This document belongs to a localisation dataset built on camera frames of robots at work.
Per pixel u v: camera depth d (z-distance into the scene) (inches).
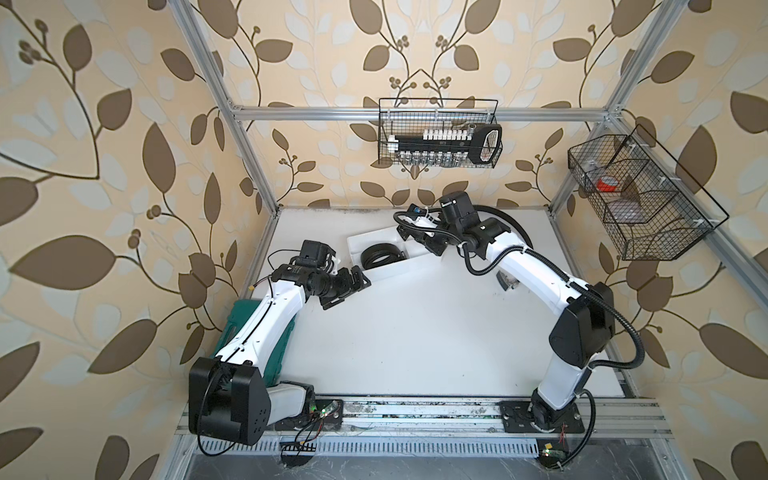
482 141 32.8
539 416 25.7
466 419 29.7
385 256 39.7
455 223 25.2
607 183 31.7
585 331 18.3
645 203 29.7
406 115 35.9
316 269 26.7
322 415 29.0
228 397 15.7
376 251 37.3
